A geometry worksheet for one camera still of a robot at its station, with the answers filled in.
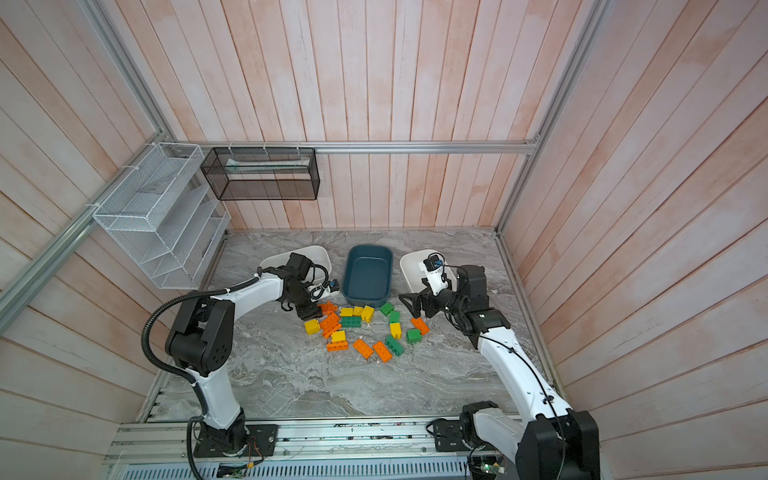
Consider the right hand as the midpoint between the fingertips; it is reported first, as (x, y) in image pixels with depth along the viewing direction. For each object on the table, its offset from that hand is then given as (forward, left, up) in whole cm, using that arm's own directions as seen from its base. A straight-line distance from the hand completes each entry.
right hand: (414, 287), depth 80 cm
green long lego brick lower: (-9, +5, -18) cm, 21 cm away
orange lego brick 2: (-10, +22, -17) cm, 30 cm away
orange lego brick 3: (-10, +15, -18) cm, 25 cm away
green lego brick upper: (+4, +7, -19) cm, 21 cm away
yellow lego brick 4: (+2, +21, -18) cm, 28 cm away
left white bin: (+5, +31, +4) cm, 32 cm away
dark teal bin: (+16, +15, -18) cm, 28 cm away
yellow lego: (-7, +22, -17) cm, 29 cm away
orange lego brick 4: (-11, +9, -19) cm, 23 cm away
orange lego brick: (-3, +26, -18) cm, 32 cm away
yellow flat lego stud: (+2, +17, -18) cm, 25 cm away
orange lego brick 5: (-2, -3, -19) cm, 19 cm away
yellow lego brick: (-5, +31, -16) cm, 35 cm away
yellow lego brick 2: (-5, +5, -17) cm, 18 cm away
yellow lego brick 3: (+1, +14, -17) cm, 22 cm away
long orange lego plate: (+2, +27, -17) cm, 31 cm away
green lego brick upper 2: (+1, +5, -19) cm, 20 cm away
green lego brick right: (-6, -1, -19) cm, 19 cm away
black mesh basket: (+43, +52, +7) cm, 68 cm away
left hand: (+2, +31, -17) cm, 36 cm away
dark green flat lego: (-2, +19, -17) cm, 26 cm away
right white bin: (+17, -2, -16) cm, 23 cm away
